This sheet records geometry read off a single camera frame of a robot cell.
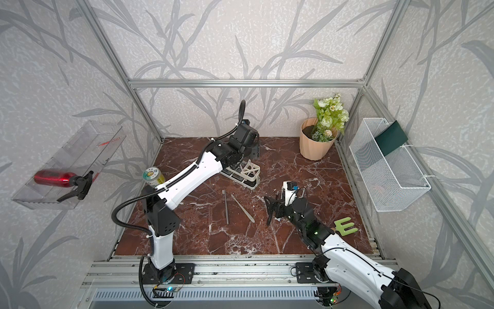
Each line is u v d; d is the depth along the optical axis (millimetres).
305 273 725
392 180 593
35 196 571
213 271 754
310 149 1017
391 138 710
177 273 722
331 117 927
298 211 595
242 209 910
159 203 461
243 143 603
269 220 872
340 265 596
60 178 551
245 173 927
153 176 937
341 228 858
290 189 682
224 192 963
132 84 946
